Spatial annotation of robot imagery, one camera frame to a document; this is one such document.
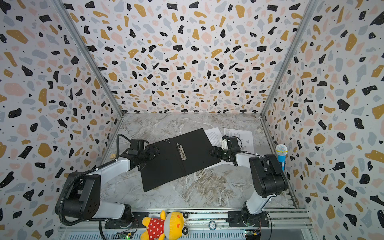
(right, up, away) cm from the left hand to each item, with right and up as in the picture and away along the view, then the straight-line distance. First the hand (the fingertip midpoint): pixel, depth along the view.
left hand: (156, 151), depth 91 cm
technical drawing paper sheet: (+60, +8, +19) cm, 64 cm away
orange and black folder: (+13, -5, +6) cm, 15 cm away
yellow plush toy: (+14, -29, -25) cm, 41 cm away
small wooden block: (-28, -4, +4) cm, 29 cm away
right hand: (+34, 0, +3) cm, 34 cm away
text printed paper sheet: (+38, +8, +18) cm, 43 cm away
